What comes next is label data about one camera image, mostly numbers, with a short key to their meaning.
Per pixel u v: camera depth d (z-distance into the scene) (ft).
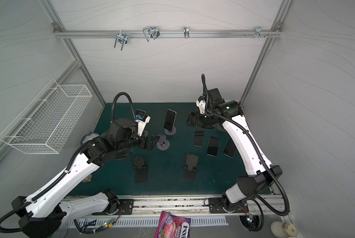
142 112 3.05
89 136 3.15
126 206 2.42
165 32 2.57
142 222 2.30
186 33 2.56
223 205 2.18
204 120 2.02
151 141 1.95
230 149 3.06
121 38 2.58
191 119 2.05
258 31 2.50
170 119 3.12
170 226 2.17
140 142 1.92
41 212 1.23
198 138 3.23
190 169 2.63
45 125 2.25
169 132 3.32
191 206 2.47
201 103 2.16
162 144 2.96
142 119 1.88
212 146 3.14
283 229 2.01
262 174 1.30
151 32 2.51
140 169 2.69
